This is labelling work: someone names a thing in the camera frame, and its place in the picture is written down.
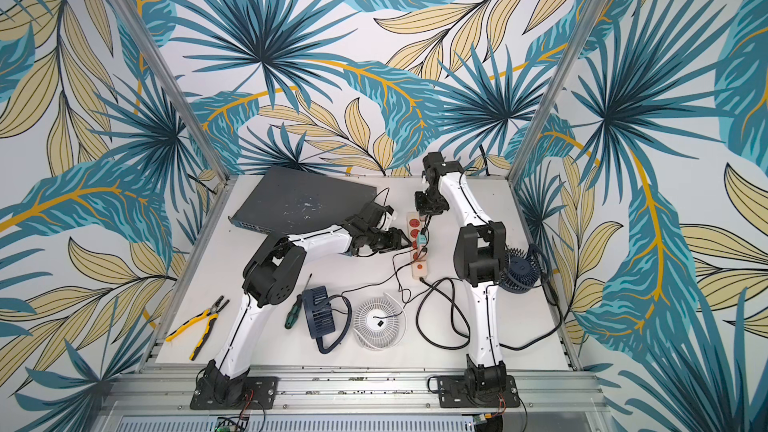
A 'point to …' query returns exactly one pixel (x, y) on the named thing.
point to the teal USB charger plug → (422, 239)
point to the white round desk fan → (379, 323)
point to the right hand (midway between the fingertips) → (403, 215)
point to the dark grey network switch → (277, 200)
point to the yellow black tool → (212, 314)
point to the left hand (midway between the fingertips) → (407, 246)
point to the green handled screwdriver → (296, 307)
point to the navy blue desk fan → (319, 315)
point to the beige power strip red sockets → (419, 266)
